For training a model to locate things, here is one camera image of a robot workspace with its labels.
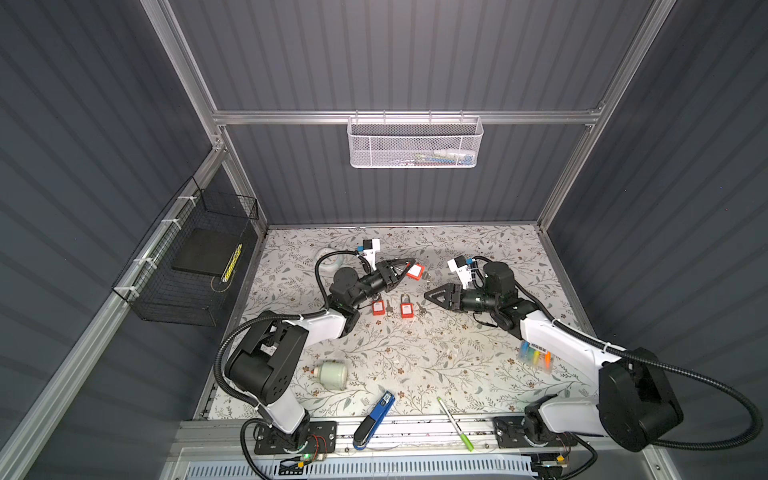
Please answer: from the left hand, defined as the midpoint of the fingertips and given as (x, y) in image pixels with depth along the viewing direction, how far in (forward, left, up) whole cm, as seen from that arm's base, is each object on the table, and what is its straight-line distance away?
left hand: (416, 263), depth 76 cm
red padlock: (-2, 0, -1) cm, 2 cm away
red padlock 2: (+2, +10, -25) cm, 27 cm away
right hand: (-6, -4, -9) cm, 11 cm away
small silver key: (+2, +7, -26) cm, 27 cm away
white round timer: (+20, +27, -23) cm, 41 cm away
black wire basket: (-7, +60, +1) cm, 60 cm away
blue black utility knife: (-32, +14, -23) cm, 41 cm away
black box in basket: (+7, +55, 0) cm, 55 cm away
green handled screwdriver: (-36, -10, -26) cm, 46 cm away
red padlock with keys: (+2, +1, -25) cm, 25 cm away
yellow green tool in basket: (+2, +47, +1) cm, 47 cm away
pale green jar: (-20, +23, -19) cm, 36 cm away
